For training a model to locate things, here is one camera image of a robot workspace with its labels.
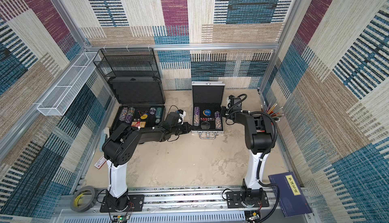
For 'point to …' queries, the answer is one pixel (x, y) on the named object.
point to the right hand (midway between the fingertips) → (222, 112)
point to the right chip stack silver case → (218, 120)
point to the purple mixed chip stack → (129, 116)
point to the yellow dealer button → (144, 116)
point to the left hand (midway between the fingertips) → (195, 127)
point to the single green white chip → (157, 121)
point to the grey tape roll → (87, 206)
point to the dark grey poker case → (136, 100)
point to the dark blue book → (292, 198)
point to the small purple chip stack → (152, 111)
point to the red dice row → (207, 119)
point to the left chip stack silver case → (196, 116)
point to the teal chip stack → (158, 112)
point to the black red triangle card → (142, 112)
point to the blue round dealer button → (207, 112)
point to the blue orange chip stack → (123, 113)
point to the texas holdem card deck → (141, 124)
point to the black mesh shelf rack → (127, 63)
